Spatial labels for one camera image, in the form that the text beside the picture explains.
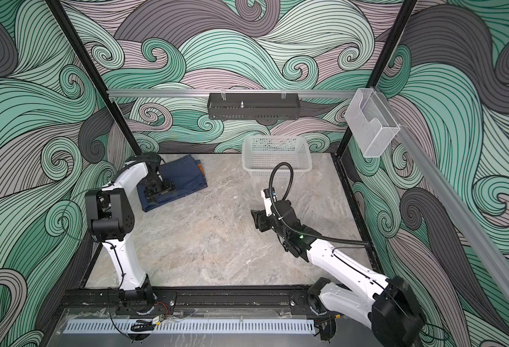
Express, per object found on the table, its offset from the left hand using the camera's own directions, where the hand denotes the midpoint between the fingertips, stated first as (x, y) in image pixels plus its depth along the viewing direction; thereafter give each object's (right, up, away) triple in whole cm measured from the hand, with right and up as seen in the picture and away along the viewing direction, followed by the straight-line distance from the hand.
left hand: (168, 194), depth 94 cm
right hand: (+39, -5, -14) cm, 42 cm away
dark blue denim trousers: (+3, +10, +17) cm, 20 cm away
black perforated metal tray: (+38, +40, +3) cm, 56 cm away
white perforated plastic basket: (+43, +20, +28) cm, 55 cm away
